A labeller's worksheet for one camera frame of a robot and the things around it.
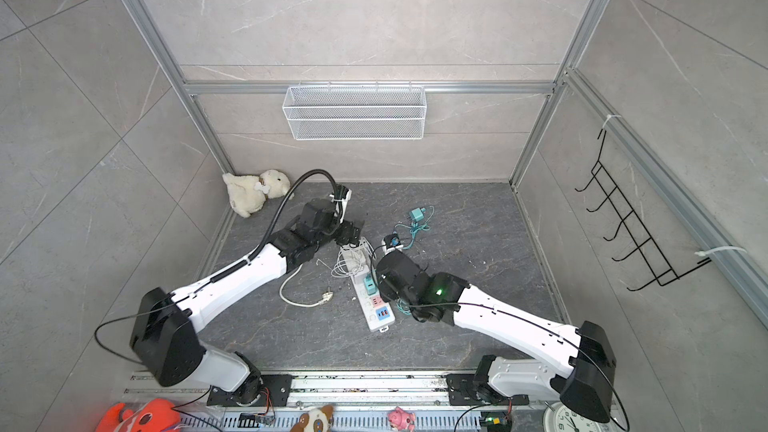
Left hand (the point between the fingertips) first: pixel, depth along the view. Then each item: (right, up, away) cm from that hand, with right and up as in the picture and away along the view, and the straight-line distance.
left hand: (351, 210), depth 82 cm
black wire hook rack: (+66, -9, -20) cm, 69 cm away
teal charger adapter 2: (+21, -2, +25) cm, 32 cm away
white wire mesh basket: (-1, +33, +19) cm, 38 cm away
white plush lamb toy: (-40, +6, +23) cm, 47 cm away
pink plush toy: (+13, -48, -15) cm, 52 cm away
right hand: (+10, -16, -6) cm, 20 cm away
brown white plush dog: (-6, -48, -15) cm, 51 cm away
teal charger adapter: (+5, -22, +2) cm, 22 cm away
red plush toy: (-42, -46, -16) cm, 64 cm away
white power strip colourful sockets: (+7, -29, +2) cm, 30 cm away
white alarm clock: (+50, -48, -15) cm, 71 cm away
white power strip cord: (-8, -26, +6) cm, 28 cm away
